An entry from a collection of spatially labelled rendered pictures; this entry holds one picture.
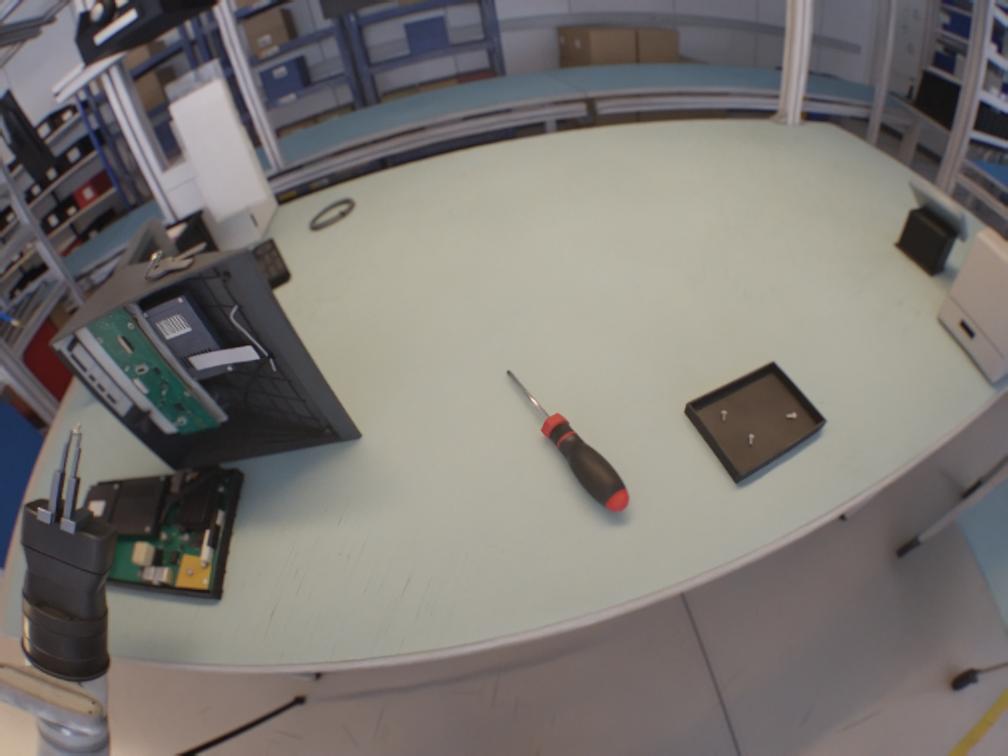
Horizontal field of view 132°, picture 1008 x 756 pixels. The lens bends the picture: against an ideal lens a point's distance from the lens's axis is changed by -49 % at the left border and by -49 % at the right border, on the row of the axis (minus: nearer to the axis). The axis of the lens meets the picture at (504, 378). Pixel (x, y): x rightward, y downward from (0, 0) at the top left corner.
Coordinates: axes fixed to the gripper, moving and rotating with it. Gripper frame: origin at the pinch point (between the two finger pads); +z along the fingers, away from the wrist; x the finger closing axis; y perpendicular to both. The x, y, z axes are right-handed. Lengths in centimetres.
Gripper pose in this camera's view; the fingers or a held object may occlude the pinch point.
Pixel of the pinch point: (76, 432)
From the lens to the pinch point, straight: 33.9
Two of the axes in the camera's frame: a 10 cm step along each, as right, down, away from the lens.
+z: 2.0, -9.4, 2.7
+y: -5.8, 1.1, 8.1
